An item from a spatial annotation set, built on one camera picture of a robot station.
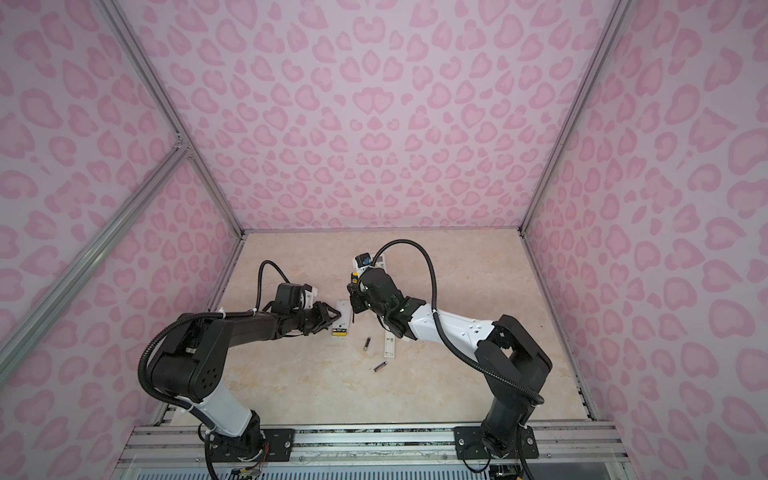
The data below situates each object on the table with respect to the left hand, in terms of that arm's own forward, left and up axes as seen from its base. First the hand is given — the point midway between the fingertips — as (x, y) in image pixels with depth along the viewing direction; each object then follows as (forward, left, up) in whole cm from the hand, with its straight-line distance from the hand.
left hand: (340, 312), depth 94 cm
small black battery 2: (-9, -8, -3) cm, 13 cm away
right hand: (+1, -6, +14) cm, 15 cm away
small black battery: (-16, -13, -3) cm, 21 cm away
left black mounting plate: (-35, +15, 0) cm, 38 cm away
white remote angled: (-4, -1, -2) cm, 4 cm away
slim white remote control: (-10, -15, -2) cm, 18 cm away
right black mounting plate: (-35, -35, -3) cm, 50 cm away
